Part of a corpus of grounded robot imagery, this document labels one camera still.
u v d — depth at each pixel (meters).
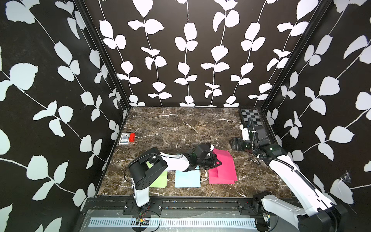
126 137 1.01
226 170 0.85
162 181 0.81
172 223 0.70
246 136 0.65
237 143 0.69
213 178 0.83
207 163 0.74
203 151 0.68
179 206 0.75
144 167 0.49
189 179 0.83
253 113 1.15
